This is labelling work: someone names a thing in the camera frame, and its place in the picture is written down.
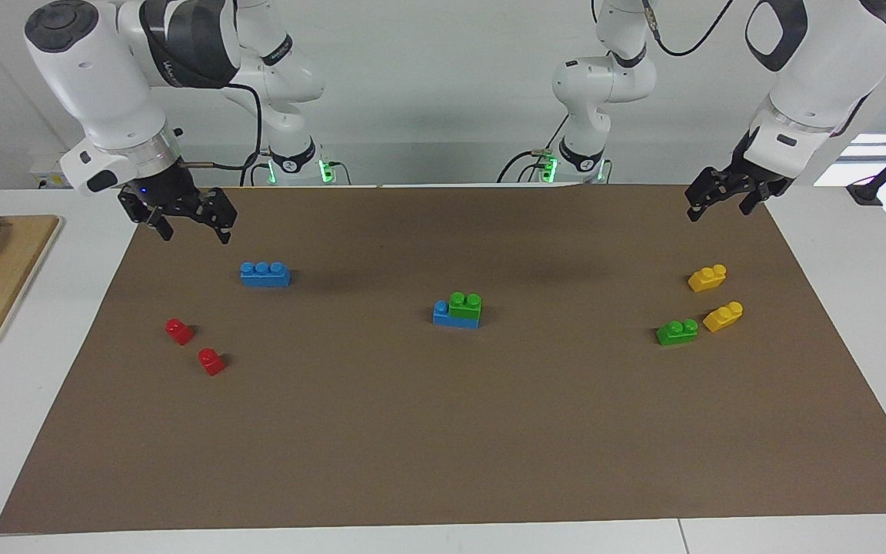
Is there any blue three-stud toy block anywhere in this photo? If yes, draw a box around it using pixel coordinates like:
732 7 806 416
240 262 291 288
432 300 481 330

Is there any brown paper mat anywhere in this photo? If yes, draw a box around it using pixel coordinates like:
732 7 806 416
0 183 886 534

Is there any yellow two-stud toy block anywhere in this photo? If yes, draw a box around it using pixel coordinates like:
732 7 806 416
688 264 728 293
703 301 744 333

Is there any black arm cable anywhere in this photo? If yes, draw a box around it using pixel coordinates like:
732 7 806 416
139 0 264 172
641 0 886 139

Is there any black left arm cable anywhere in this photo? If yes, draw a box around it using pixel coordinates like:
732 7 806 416
641 0 886 139

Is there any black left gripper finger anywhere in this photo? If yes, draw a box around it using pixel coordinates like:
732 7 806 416
684 168 724 224
738 181 786 216

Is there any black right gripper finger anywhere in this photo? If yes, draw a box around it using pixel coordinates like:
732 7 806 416
198 187 238 245
118 189 173 242

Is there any green block with white-marked studs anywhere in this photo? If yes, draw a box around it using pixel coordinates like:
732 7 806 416
656 319 699 346

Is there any plain green two-stud block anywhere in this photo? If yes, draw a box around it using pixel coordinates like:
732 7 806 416
448 292 483 321

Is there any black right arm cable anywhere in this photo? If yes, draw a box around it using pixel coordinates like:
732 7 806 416
139 0 264 172

